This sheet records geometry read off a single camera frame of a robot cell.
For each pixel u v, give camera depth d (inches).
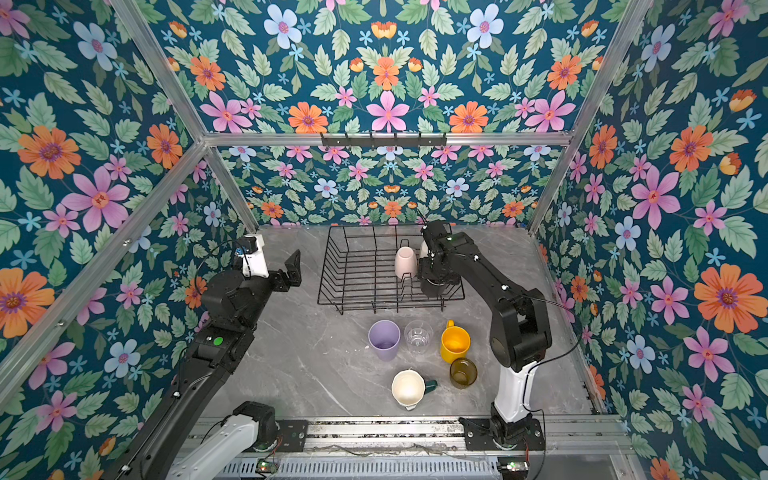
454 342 34.6
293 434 29.0
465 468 30.2
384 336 33.5
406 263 38.3
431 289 36.7
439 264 25.9
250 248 22.3
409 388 30.2
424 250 39.1
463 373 32.6
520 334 19.1
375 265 41.3
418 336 35.7
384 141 36.5
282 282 24.7
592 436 29.6
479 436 28.8
